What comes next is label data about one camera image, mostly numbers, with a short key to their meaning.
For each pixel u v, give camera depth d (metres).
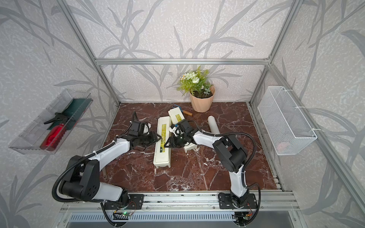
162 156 0.80
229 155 0.50
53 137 0.58
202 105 1.04
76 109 0.69
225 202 0.73
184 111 1.11
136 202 0.73
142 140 0.75
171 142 0.79
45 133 0.64
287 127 0.62
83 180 0.43
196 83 0.92
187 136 0.73
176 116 1.01
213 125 1.01
